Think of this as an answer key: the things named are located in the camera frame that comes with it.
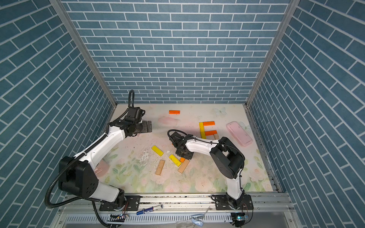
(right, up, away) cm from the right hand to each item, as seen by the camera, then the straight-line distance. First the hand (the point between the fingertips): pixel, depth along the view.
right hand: (181, 155), depth 92 cm
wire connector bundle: (-31, -27, -19) cm, 45 cm away
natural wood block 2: (-13, -5, -6) cm, 15 cm away
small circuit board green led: (+30, -25, -21) cm, 45 cm away
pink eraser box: (+40, +16, +12) cm, 44 cm away
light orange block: (0, -2, -3) cm, 3 cm away
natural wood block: (+24, +11, +8) cm, 28 cm away
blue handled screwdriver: (-15, -21, -21) cm, 33 cm away
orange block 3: (+21, +14, +11) cm, 27 cm away
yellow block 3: (-4, -1, -3) cm, 5 cm away
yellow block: (+15, +13, +10) cm, 22 cm away
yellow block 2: (-17, +3, +2) cm, 17 cm away
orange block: (-7, +29, +24) cm, 38 cm away
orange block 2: (+21, +21, +17) cm, 34 cm away
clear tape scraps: (+9, -25, -23) cm, 35 cm away
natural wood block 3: (+1, -5, -5) cm, 7 cm away
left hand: (-21, +19, -5) cm, 29 cm away
